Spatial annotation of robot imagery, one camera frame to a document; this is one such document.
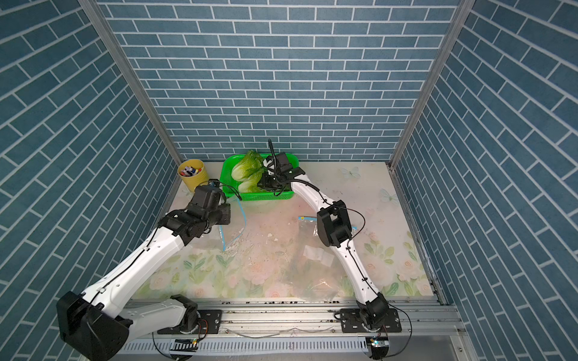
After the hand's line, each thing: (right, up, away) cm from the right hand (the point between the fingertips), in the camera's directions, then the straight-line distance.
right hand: (260, 185), depth 99 cm
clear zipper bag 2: (+24, -33, -13) cm, 42 cm away
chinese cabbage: (-6, +9, +6) cm, 13 cm away
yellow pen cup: (-32, +6, +3) cm, 33 cm away
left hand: (-7, -9, -19) cm, 22 cm away
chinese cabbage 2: (-4, 0, 0) cm, 4 cm away
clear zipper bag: (-1, -17, 0) cm, 17 cm away
